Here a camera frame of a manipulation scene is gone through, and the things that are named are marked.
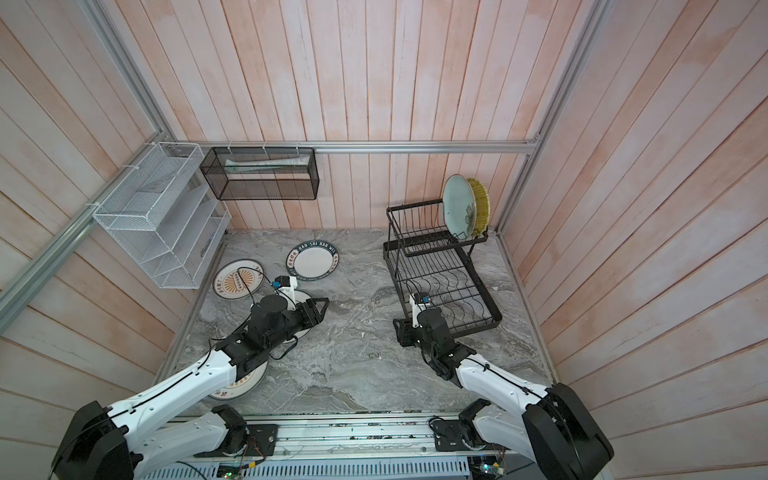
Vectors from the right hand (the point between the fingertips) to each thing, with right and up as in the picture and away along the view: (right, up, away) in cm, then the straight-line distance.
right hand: (400, 319), depth 87 cm
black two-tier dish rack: (+10, +17, +21) cm, 29 cm away
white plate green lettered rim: (-32, +17, +24) cm, 44 cm away
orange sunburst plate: (-56, +11, +17) cm, 60 cm away
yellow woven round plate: (+22, +33, -5) cm, 40 cm away
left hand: (-21, +4, -7) cm, 23 cm away
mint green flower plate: (+19, +34, +4) cm, 39 cm away
